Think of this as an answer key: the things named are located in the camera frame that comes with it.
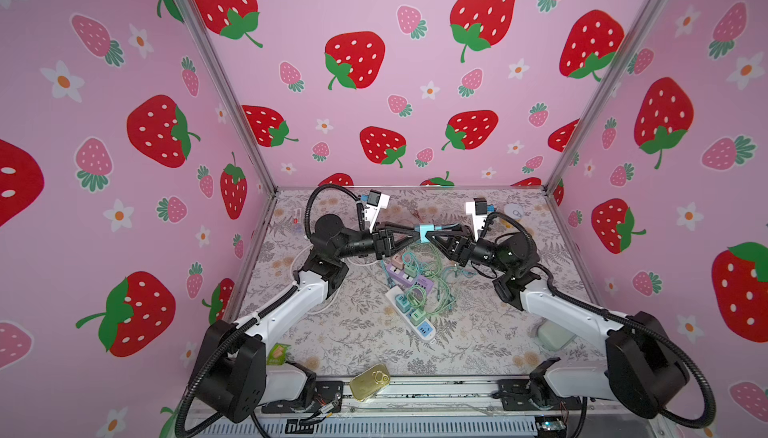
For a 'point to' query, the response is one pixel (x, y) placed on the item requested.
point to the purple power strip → (412, 281)
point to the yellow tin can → (515, 211)
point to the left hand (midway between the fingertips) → (417, 240)
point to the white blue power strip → (425, 329)
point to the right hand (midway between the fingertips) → (426, 237)
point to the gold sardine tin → (369, 382)
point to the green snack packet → (277, 354)
